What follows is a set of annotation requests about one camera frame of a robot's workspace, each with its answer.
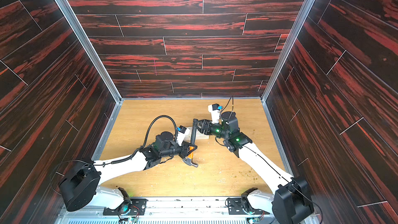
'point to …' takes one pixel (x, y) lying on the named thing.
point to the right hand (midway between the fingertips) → (198, 121)
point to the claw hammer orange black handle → (189, 160)
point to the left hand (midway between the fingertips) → (197, 147)
